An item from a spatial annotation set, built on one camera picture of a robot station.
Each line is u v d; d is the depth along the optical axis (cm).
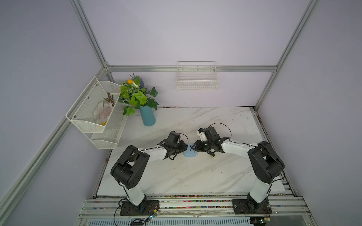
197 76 95
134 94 79
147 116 104
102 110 78
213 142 73
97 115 76
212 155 92
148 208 73
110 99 82
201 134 86
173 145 77
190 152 91
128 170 47
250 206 65
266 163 48
